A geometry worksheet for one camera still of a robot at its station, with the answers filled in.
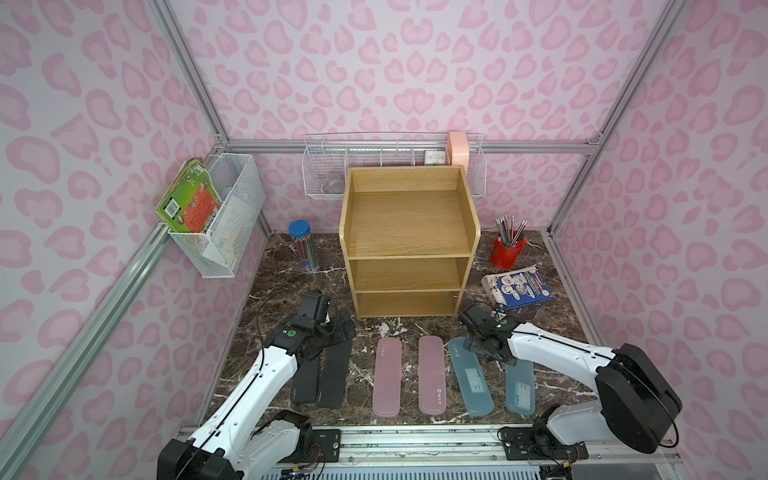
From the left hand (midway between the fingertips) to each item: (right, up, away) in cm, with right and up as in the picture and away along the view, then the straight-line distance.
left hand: (342, 325), depth 82 cm
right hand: (+40, -7, +6) cm, 41 cm away
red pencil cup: (+53, +19, +24) cm, 61 cm away
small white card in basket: (+27, +49, +10) cm, 57 cm away
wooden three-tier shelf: (+18, +24, -5) cm, 31 cm away
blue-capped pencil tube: (-15, +27, +12) cm, 33 cm away
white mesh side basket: (-33, +20, 0) cm, 39 cm away
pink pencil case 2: (+25, -15, +2) cm, 29 cm away
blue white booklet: (+55, +8, +18) cm, 59 cm away
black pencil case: (-2, -14, +2) cm, 15 cm away
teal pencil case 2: (+48, -16, -1) cm, 51 cm away
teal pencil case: (+36, -16, 0) cm, 39 cm away
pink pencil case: (+12, -15, +2) cm, 19 cm away
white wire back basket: (-8, +50, +14) cm, 53 cm away
